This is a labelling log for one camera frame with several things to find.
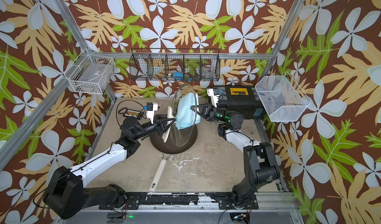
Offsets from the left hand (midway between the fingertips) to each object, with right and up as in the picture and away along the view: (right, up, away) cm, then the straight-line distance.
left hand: (174, 116), depth 69 cm
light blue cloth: (+6, 0, -4) cm, 7 cm away
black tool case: (+44, +10, +26) cm, 52 cm away
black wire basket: (+15, +35, +31) cm, 49 cm away
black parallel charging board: (-35, +1, +39) cm, 53 cm away
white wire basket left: (-51, +25, +16) cm, 58 cm away
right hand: (+9, +2, -4) cm, 10 cm away
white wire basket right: (+61, +9, +13) cm, 63 cm away
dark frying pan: (+2, -13, +9) cm, 16 cm away
